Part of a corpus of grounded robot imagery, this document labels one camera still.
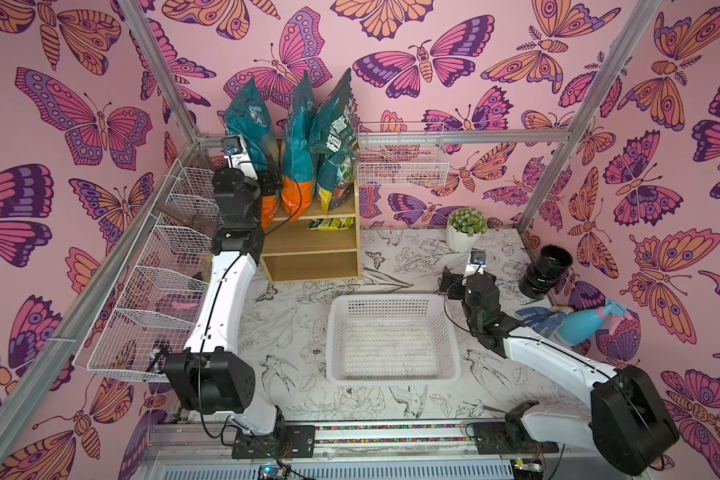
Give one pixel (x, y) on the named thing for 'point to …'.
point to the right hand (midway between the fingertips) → (457, 269)
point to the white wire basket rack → (158, 308)
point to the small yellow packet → (331, 224)
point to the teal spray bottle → (578, 327)
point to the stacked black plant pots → (542, 274)
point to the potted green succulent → (464, 228)
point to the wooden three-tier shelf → (317, 246)
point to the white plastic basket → (386, 339)
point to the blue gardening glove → (542, 319)
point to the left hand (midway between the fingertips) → (260, 154)
